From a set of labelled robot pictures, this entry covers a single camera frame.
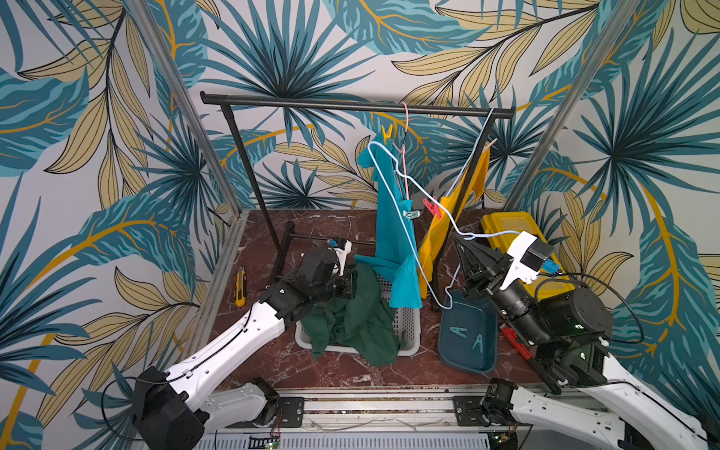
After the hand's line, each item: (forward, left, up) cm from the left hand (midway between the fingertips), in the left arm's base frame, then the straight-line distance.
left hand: (361, 282), depth 74 cm
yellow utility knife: (+8, +40, -20) cm, 46 cm away
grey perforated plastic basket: (-3, -15, -19) cm, 24 cm away
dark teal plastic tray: (-5, -34, -21) cm, 40 cm away
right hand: (-7, -16, +28) cm, 33 cm away
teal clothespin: (-5, -31, -21) cm, 37 cm away
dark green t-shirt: (-7, -1, -10) cm, 13 cm away
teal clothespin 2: (-8, -36, -21) cm, 43 cm away
